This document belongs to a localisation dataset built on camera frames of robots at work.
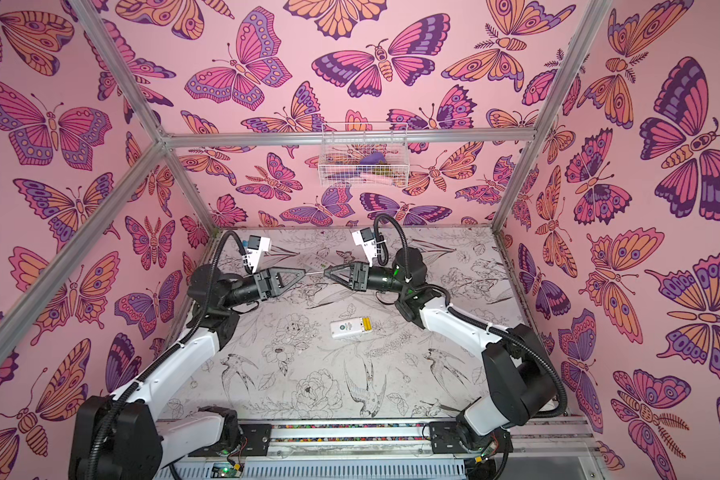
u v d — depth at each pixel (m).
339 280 0.67
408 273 0.58
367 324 0.92
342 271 0.67
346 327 0.92
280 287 0.65
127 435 0.39
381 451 0.73
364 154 0.96
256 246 0.65
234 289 0.63
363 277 0.64
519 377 0.43
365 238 0.67
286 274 0.66
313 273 0.67
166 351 0.97
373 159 0.96
